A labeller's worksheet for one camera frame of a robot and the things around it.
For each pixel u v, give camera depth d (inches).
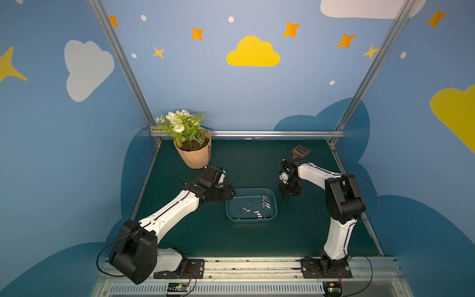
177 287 28.3
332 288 28.7
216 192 27.9
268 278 29.0
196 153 39.5
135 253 16.0
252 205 36.7
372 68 34.1
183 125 33.3
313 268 29.4
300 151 45.1
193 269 29.4
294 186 33.0
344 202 20.6
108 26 28.6
